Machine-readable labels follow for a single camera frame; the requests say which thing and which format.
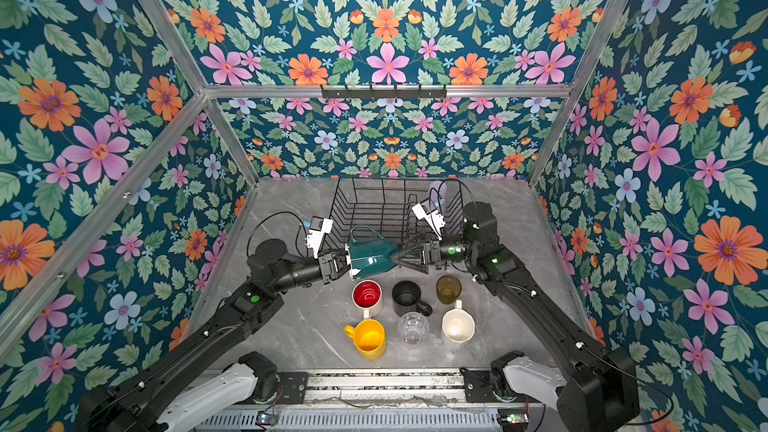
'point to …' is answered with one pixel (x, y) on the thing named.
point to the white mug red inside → (367, 295)
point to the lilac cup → (438, 191)
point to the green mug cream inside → (370, 252)
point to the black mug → (406, 296)
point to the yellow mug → (369, 338)
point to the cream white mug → (458, 325)
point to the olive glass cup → (448, 288)
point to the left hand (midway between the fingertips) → (363, 256)
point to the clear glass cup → (413, 328)
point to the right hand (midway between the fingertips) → (398, 254)
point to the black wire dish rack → (388, 202)
